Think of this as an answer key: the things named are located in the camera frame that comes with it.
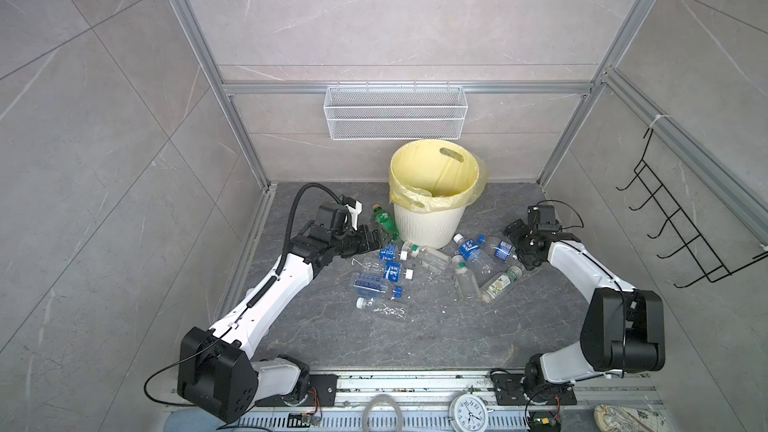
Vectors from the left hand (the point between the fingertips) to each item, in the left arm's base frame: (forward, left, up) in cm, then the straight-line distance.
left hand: (380, 232), depth 78 cm
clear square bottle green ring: (+3, -17, -22) cm, 28 cm away
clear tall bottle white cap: (-8, -26, -19) cm, 33 cm away
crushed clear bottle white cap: (-13, 0, -18) cm, 23 cm away
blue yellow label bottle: (+3, -40, -17) cm, 44 cm away
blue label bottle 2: (+1, -33, -19) cm, 38 cm away
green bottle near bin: (+18, -2, -20) cm, 27 cm away
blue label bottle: (-4, -4, -16) cm, 17 cm away
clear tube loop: (-35, +1, -23) cm, 42 cm away
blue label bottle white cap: (+3, -3, -16) cm, 17 cm away
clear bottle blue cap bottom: (-7, +2, -17) cm, 18 cm away
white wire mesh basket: (+44, -5, +8) cm, 45 cm away
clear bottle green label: (-6, -39, -16) cm, 43 cm away
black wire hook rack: (-13, -69, +11) cm, 71 cm away
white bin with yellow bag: (+29, -19, -11) cm, 36 cm away
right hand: (+5, -41, -12) cm, 43 cm away
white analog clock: (-39, -19, -17) cm, 47 cm away
